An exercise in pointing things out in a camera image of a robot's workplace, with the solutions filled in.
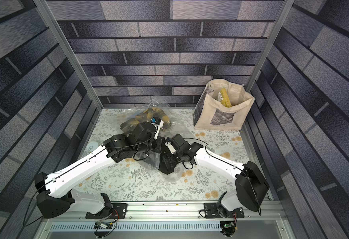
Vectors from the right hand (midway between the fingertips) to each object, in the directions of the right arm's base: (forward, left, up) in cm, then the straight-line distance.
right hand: (169, 157), depth 82 cm
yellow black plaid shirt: (+36, +20, -5) cm, 42 cm away
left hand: (-1, -1, +18) cm, 18 cm away
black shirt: (-6, 0, +9) cm, 11 cm away
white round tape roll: (+8, +50, -3) cm, 51 cm away
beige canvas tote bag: (+26, -30, +16) cm, 43 cm away
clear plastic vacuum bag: (-7, +8, +7) cm, 13 cm away
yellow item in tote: (+35, -36, +11) cm, 51 cm away
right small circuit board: (-30, -31, -14) cm, 45 cm away
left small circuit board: (-31, +32, -10) cm, 46 cm away
